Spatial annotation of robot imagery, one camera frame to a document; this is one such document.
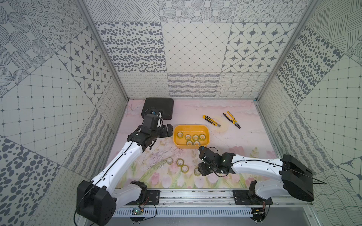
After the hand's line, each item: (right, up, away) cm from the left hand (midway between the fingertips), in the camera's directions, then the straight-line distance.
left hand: (165, 125), depth 80 cm
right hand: (+22, -26, +1) cm, 34 cm away
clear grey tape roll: (+19, -13, +13) cm, 27 cm away
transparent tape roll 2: (+13, -10, +16) cm, 23 cm away
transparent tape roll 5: (+14, -13, +13) cm, 23 cm away
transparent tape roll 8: (+11, -27, +4) cm, 29 cm away
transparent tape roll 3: (+19, -10, +16) cm, 27 cm away
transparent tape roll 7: (+8, -24, +6) cm, 26 cm away
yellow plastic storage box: (+16, -5, +21) cm, 27 cm away
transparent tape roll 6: (+18, -28, +2) cm, 33 cm away
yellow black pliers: (+49, +1, +26) cm, 55 cm away
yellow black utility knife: (+32, +1, +26) cm, 42 cm away
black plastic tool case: (-5, +13, +31) cm, 34 cm away
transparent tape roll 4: (+23, -10, +16) cm, 30 cm away
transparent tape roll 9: (+2, -23, +7) cm, 24 cm away
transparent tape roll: (+8, -8, +18) cm, 21 cm away
